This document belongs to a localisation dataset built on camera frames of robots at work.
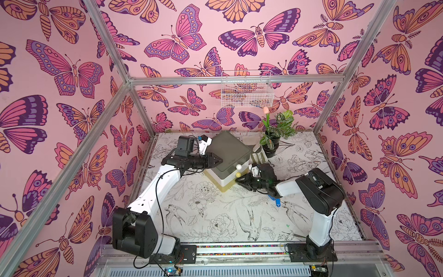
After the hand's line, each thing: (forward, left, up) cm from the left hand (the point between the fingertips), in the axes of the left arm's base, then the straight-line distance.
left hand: (221, 160), depth 78 cm
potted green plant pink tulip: (+19, -30, +4) cm, 36 cm away
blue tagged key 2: (-10, -29, -24) cm, 39 cm away
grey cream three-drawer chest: (+4, -6, -1) cm, 8 cm away
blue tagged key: (-8, -26, -22) cm, 35 cm away
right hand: (-2, -6, -19) cm, 20 cm away
